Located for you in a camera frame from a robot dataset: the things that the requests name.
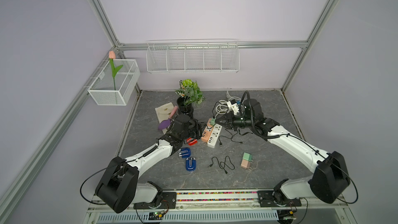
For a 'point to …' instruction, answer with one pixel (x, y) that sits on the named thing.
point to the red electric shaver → (192, 141)
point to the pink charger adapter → (245, 164)
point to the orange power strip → (207, 131)
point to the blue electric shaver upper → (184, 152)
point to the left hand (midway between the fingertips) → (209, 121)
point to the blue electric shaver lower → (190, 163)
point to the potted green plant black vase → (190, 95)
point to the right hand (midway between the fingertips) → (214, 120)
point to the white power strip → (216, 130)
